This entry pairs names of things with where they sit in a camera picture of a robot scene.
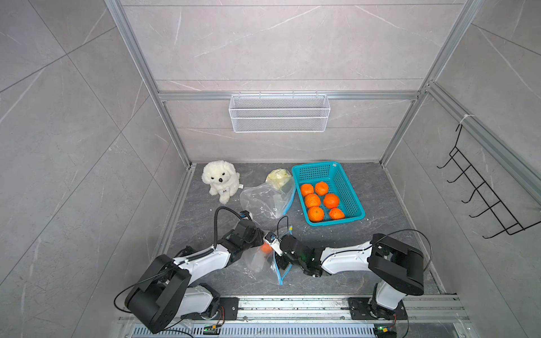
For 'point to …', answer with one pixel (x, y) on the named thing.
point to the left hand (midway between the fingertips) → (263, 230)
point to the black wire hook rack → (506, 220)
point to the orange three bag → (337, 213)
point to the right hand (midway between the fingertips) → (272, 248)
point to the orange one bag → (315, 213)
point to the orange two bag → (312, 200)
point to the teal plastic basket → (333, 174)
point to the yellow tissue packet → (278, 177)
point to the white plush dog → (222, 178)
